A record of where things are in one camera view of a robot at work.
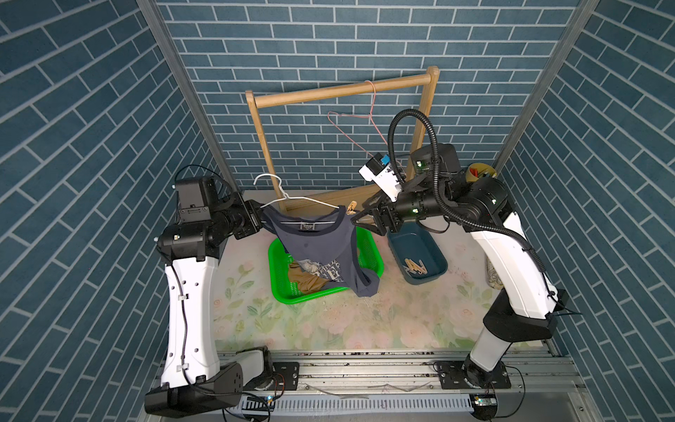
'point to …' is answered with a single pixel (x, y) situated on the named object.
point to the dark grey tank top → (325, 236)
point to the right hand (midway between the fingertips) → (363, 213)
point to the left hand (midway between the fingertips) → (274, 194)
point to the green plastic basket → (369, 258)
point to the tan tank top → (306, 281)
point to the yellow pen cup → (478, 170)
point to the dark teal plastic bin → (414, 242)
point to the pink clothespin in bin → (424, 270)
